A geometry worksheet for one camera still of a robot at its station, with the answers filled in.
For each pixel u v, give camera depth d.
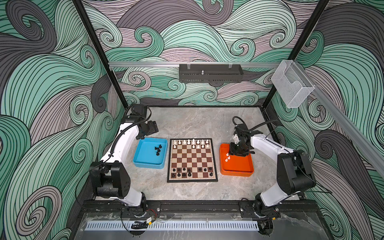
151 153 0.94
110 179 0.42
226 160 0.90
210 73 0.97
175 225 0.70
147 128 0.74
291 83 0.79
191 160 0.90
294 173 0.45
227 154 0.91
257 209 0.66
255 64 0.95
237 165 0.85
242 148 0.76
